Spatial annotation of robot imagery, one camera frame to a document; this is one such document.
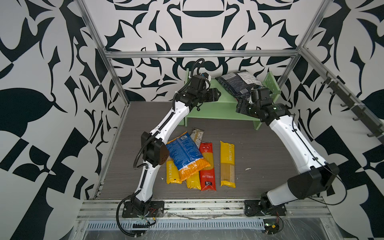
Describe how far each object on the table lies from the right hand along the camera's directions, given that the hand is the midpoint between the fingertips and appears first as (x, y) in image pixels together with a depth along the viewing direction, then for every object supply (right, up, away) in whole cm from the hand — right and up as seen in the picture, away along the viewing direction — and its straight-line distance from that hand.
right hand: (244, 104), depth 78 cm
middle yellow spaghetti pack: (-26, -40, +2) cm, 48 cm away
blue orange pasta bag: (-30, -28, +5) cm, 42 cm away
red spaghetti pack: (-18, -38, +5) cm, 42 cm away
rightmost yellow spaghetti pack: (-7, -33, +8) cm, 35 cm away
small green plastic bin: (-33, -10, +24) cm, 42 cm away
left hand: (-12, +8, +2) cm, 15 cm away
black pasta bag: (0, +13, +7) cm, 14 cm away
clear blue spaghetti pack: (-24, -18, +19) cm, 35 cm away
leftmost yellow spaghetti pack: (-37, -37, +5) cm, 53 cm away
